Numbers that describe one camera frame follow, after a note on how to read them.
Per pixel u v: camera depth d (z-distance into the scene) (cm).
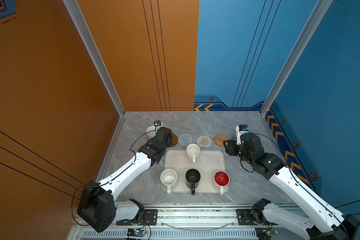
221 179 84
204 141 102
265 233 70
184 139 103
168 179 85
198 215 76
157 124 72
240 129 65
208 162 94
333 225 38
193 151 93
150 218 74
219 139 105
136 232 71
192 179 84
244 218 72
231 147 65
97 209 40
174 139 104
